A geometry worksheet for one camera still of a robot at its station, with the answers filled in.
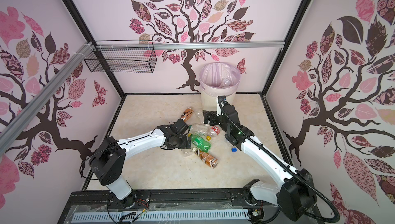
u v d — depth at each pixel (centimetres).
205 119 70
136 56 95
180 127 70
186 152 87
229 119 56
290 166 42
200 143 88
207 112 68
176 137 65
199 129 99
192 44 95
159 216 70
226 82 100
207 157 82
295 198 47
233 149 88
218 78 106
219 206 72
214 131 93
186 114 102
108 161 45
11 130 50
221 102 67
